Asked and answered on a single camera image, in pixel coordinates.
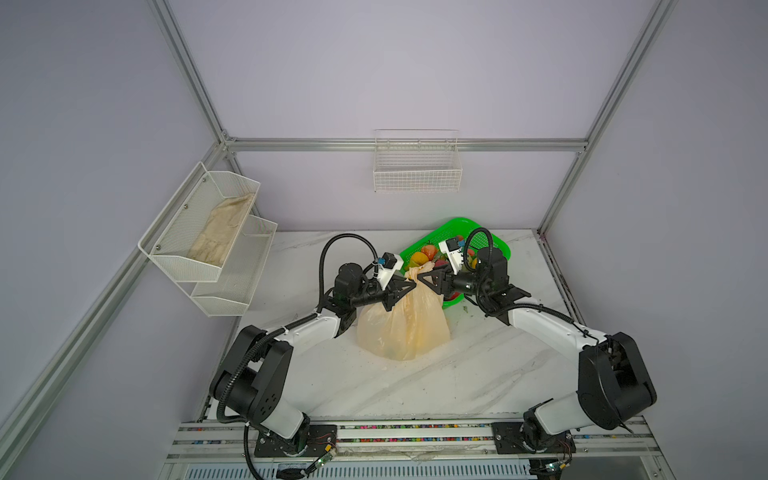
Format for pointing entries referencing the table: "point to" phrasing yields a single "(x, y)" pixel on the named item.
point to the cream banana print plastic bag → (415, 326)
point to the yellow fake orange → (420, 258)
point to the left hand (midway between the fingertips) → (412, 283)
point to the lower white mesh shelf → (229, 296)
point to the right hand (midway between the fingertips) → (420, 275)
